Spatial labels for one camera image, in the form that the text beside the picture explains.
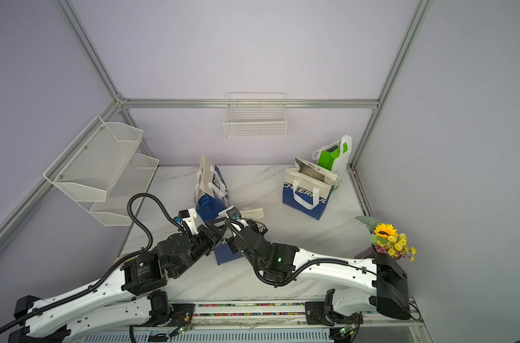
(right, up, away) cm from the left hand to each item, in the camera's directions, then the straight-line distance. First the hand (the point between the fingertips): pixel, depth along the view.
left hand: (228, 224), depth 65 cm
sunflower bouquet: (+49, -5, 0) cm, 50 cm away
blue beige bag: (-10, +8, +18) cm, 22 cm away
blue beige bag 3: (+28, +11, +21) cm, 37 cm away
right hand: (+1, -1, +6) cm, 6 cm away
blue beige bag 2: (0, -8, -4) cm, 9 cm away
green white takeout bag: (+40, +24, +21) cm, 51 cm away
